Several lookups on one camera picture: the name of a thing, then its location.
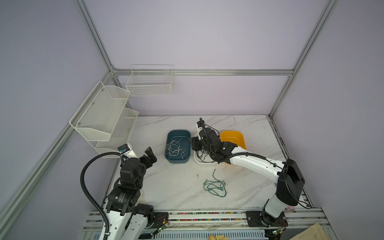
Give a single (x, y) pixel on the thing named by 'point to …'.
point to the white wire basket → (150, 80)
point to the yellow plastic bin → (234, 137)
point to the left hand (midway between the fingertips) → (142, 153)
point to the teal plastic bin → (185, 143)
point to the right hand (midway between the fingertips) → (191, 138)
